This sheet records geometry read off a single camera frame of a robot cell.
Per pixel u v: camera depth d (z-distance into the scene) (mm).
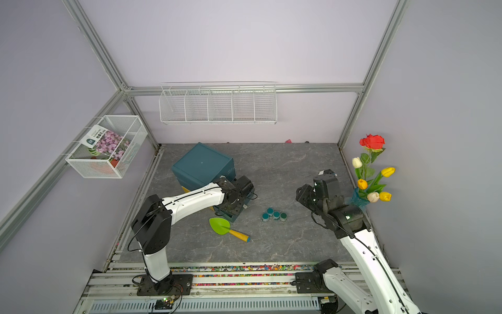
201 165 833
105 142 737
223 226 887
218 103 1017
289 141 1237
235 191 645
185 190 919
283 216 889
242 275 771
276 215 890
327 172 633
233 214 794
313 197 622
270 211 913
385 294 382
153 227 469
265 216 890
